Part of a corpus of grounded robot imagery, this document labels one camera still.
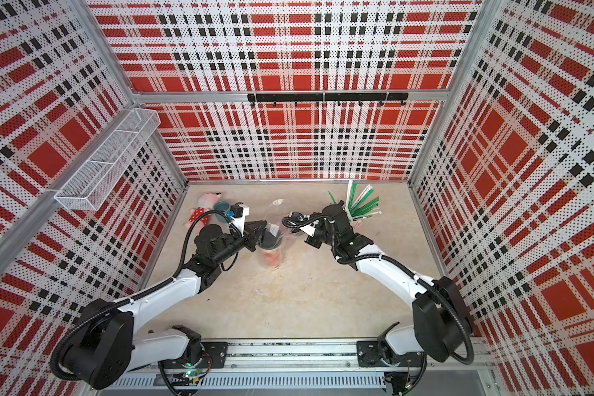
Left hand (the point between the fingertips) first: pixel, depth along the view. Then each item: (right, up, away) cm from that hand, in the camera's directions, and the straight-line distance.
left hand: (268, 221), depth 81 cm
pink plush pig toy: (-32, +6, +24) cm, 40 cm away
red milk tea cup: (+1, -9, -1) cm, 10 cm away
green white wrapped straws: (+34, +5, +14) cm, 37 cm away
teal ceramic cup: (-23, +5, +23) cm, 34 cm away
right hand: (+12, 0, +1) cm, 12 cm away
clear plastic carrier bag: (+2, +3, 0) cm, 4 cm away
